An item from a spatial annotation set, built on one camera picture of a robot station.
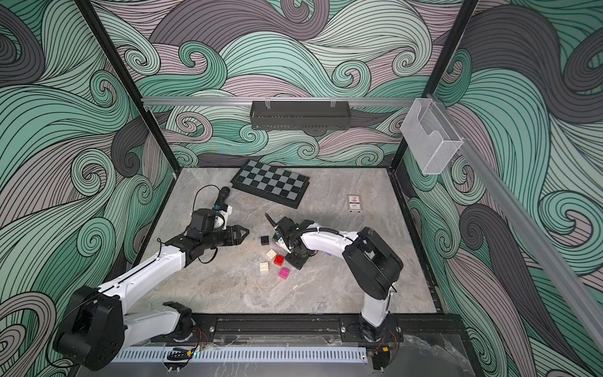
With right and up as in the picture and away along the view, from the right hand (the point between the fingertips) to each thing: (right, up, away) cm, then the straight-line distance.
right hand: (302, 258), depth 89 cm
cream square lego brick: (-12, +1, 0) cm, 12 cm away
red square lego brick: (-9, 0, -1) cm, 9 cm away
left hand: (-22, +12, -4) cm, 25 cm away
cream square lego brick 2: (-14, -2, -3) cm, 15 cm away
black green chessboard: (-10, +28, +20) cm, 36 cm away
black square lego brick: (-15, +6, +4) cm, 17 cm away
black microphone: (-36, +24, +18) cm, 47 cm away
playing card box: (+25, +20, +16) cm, 35 cm away
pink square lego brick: (-7, -4, -4) cm, 9 cm away
